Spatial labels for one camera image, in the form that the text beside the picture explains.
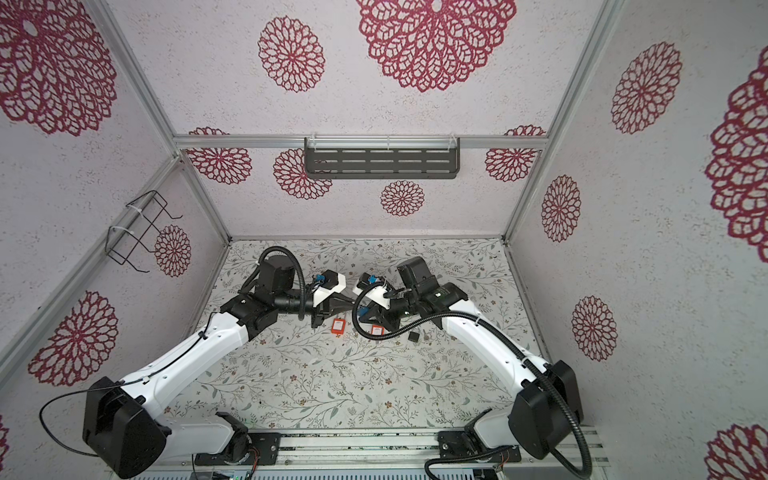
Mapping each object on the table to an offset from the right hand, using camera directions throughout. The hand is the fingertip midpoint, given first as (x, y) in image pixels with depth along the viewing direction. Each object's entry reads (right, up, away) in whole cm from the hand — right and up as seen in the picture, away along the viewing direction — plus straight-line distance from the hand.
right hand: (362, 308), depth 74 cm
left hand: (-2, 0, -1) cm, 2 cm away
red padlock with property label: (+3, -10, +20) cm, 22 cm away
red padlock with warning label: (-9, -8, +20) cm, 24 cm away
